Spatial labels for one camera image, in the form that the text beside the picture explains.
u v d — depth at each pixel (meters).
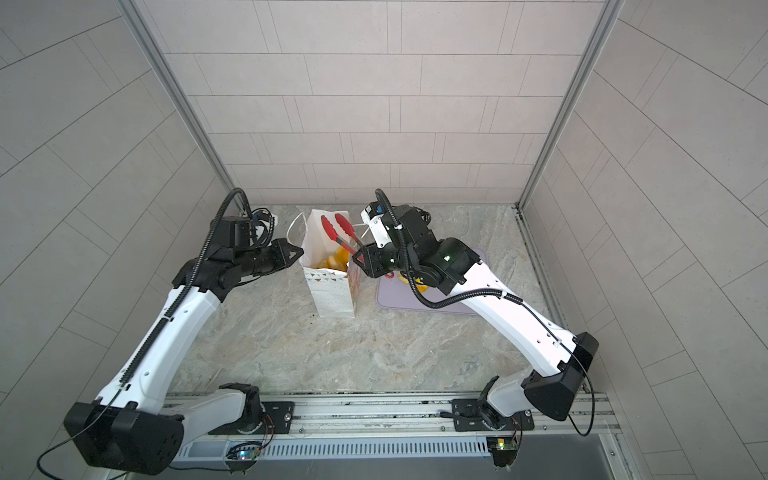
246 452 0.64
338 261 0.88
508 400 0.54
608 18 0.71
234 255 0.55
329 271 0.70
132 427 0.35
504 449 0.68
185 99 0.87
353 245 0.66
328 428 0.71
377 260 0.57
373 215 0.57
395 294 0.96
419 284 0.49
